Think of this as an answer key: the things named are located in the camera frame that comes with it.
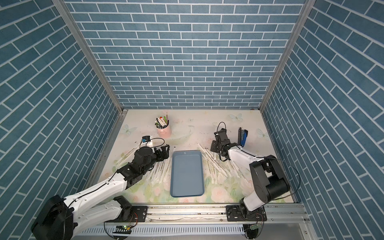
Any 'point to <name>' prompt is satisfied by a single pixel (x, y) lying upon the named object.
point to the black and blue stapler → (242, 134)
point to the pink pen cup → (165, 133)
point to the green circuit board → (122, 229)
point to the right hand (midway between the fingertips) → (215, 146)
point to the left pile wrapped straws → (160, 173)
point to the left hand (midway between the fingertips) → (168, 148)
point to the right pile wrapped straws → (220, 170)
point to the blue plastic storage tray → (187, 174)
